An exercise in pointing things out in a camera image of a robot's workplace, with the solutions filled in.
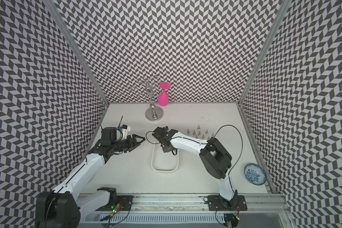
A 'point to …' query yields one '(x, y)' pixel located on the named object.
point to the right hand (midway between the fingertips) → (172, 147)
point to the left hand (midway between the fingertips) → (142, 142)
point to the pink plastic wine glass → (163, 97)
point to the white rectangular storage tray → (163, 162)
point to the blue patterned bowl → (255, 174)
